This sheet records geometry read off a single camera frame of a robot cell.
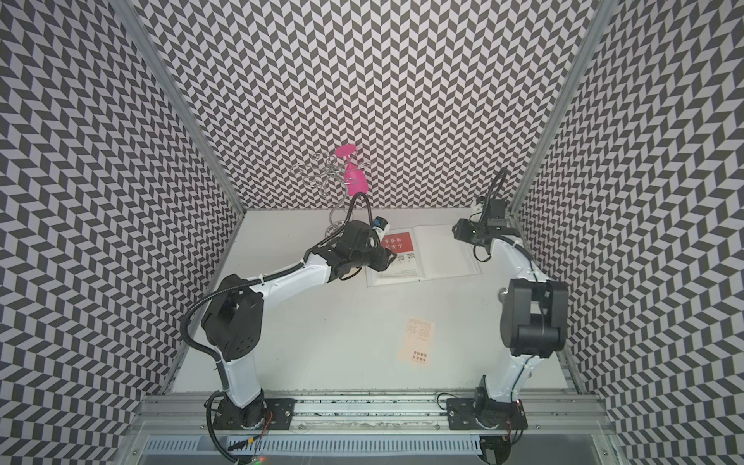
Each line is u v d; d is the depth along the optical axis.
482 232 0.69
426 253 1.05
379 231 0.79
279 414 0.72
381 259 0.78
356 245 0.70
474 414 0.73
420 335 0.87
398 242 1.07
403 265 1.00
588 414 0.76
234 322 0.48
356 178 1.00
